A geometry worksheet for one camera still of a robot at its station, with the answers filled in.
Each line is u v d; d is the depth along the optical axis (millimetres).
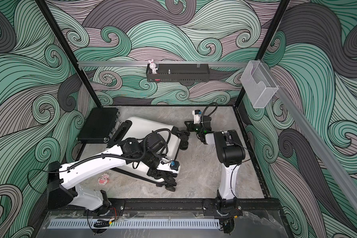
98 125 1023
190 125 901
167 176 630
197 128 892
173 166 551
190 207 749
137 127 821
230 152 543
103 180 796
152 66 879
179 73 957
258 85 783
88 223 690
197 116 917
